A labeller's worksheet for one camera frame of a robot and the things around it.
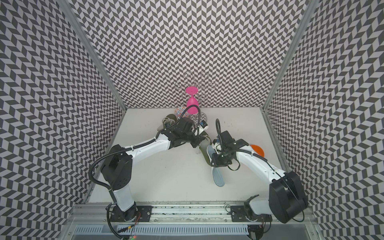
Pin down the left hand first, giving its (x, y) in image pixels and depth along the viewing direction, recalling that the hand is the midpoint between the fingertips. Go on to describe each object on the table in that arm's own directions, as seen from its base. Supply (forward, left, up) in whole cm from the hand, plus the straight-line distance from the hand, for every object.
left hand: (203, 138), depth 85 cm
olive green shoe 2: (+16, +23, -4) cm, 29 cm away
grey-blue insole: (-20, -7, -6) cm, 22 cm away
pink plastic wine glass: (+21, +7, +10) cm, 24 cm away
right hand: (-15, -6, -5) cm, 17 cm away
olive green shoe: (-1, -3, -3) cm, 4 cm away
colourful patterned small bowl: (+33, +18, -11) cm, 39 cm away
